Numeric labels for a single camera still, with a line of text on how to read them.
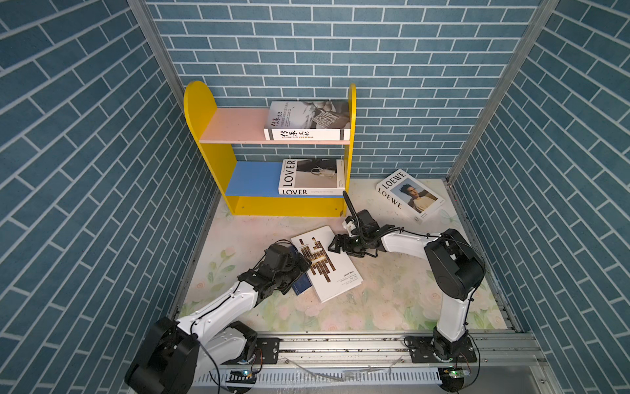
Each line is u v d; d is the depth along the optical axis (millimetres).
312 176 970
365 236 756
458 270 504
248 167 1052
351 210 820
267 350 738
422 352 736
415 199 1087
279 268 675
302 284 868
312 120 769
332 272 872
